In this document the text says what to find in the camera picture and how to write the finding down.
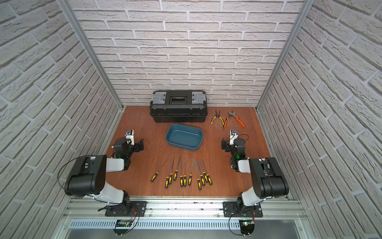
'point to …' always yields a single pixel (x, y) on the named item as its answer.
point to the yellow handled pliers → (214, 117)
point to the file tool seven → (190, 175)
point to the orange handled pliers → (233, 114)
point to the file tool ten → (204, 173)
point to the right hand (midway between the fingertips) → (233, 138)
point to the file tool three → (171, 175)
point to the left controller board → (122, 223)
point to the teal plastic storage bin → (184, 137)
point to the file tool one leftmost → (153, 178)
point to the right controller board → (247, 226)
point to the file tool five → (181, 178)
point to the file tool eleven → (208, 176)
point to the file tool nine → (201, 176)
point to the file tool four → (175, 175)
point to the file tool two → (167, 179)
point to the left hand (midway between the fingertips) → (136, 136)
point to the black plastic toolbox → (179, 106)
